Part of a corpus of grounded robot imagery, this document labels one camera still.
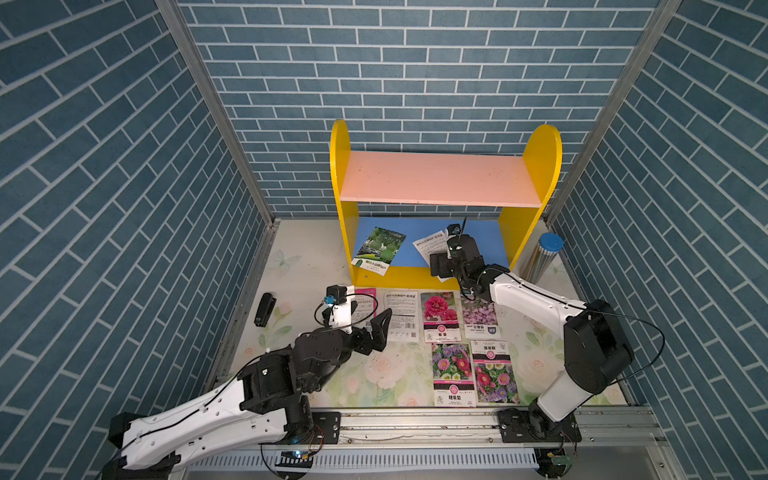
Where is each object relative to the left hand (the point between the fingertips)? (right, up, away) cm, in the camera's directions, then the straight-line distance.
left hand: (385, 313), depth 64 cm
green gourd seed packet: (-3, +13, +29) cm, 32 cm away
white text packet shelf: (+14, +15, +29) cm, 35 cm away
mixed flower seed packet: (+18, -20, +19) cm, 33 cm away
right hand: (+18, +11, +26) cm, 34 cm away
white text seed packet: (+5, -9, +27) cm, 29 cm away
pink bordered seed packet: (-8, -6, +32) cm, 33 cm away
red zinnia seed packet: (+30, -22, +18) cm, 41 cm away
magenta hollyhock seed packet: (+17, -8, +29) cm, 35 cm away
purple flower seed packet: (+29, -9, +29) cm, 42 cm away
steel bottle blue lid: (+47, +11, +26) cm, 55 cm away
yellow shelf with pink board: (+2, +30, +59) cm, 66 cm away
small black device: (-39, -5, +28) cm, 49 cm away
